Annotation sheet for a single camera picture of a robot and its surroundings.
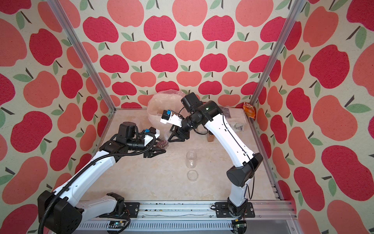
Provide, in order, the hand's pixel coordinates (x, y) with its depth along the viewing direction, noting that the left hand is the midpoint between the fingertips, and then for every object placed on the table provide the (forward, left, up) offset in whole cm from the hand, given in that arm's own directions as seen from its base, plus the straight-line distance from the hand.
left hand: (164, 149), depth 71 cm
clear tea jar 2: (+3, -14, -17) cm, 22 cm away
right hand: (+3, -4, +6) cm, 8 cm away
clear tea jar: (+2, 0, +3) cm, 3 cm away
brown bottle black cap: (+20, -28, -19) cm, 39 cm away
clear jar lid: (-4, -15, -24) cm, 29 cm away
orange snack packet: (+44, -61, -16) cm, 77 cm away
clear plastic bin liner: (+37, 0, -1) cm, 37 cm away
